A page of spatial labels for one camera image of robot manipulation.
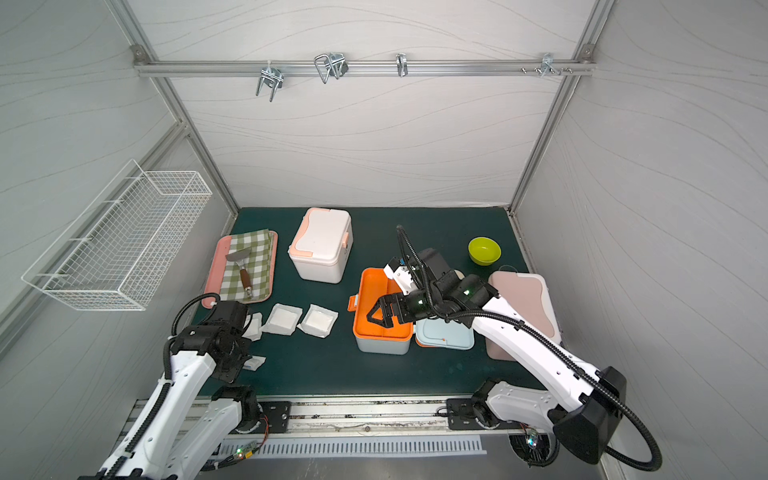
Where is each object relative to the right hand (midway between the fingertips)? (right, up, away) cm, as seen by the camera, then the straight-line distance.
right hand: (381, 314), depth 69 cm
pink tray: (-58, +2, +29) cm, 65 cm away
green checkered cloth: (-45, +8, +33) cm, 56 cm away
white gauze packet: (-20, -8, +22) cm, 31 cm away
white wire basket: (-62, +15, 0) cm, 63 cm away
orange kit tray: (-3, +4, +17) cm, 18 cm away
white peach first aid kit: (-20, +16, +22) cm, 33 cm away
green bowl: (+36, +13, +37) cm, 54 cm away
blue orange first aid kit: (+12, -8, +10) cm, 17 cm away
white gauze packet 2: (-31, -7, +22) cm, 39 cm away
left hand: (-37, -14, +8) cm, 40 cm away
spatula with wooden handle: (-52, +11, +35) cm, 64 cm away
